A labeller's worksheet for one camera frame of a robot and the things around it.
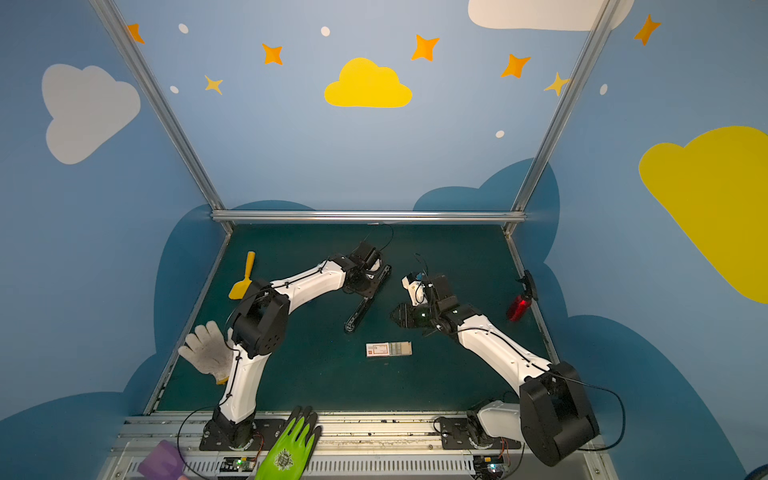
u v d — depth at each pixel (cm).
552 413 41
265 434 75
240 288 102
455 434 75
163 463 70
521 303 90
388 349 88
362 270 82
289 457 70
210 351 88
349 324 93
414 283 78
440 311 65
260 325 55
